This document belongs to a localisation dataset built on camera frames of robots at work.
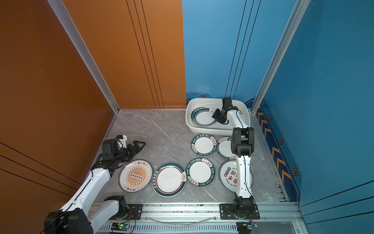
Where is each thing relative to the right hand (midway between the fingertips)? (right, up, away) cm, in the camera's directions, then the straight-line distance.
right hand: (213, 116), depth 108 cm
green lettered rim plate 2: (+6, -21, -11) cm, 24 cm away
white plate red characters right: (+5, -36, -23) cm, 43 cm away
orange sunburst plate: (-49, -36, -23) cm, 65 cm away
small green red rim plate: (-8, 0, +5) cm, 9 cm away
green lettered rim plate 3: (-11, -34, -21) cm, 42 cm away
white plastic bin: (+2, -8, -9) cm, 13 cm away
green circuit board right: (+10, -55, -38) cm, 68 cm away
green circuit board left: (-50, -55, -37) cm, 84 cm away
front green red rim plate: (-29, -37, -25) cm, 53 cm away
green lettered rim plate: (-8, -20, -8) cm, 23 cm away
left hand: (-45, -18, -25) cm, 54 cm away
